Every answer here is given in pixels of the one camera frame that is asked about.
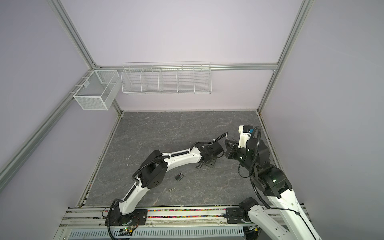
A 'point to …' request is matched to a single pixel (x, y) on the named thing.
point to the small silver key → (171, 189)
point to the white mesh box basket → (99, 91)
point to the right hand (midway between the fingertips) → (226, 141)
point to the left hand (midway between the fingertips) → (209, 162)
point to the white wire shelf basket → (184, 77)
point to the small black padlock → (179, 176)
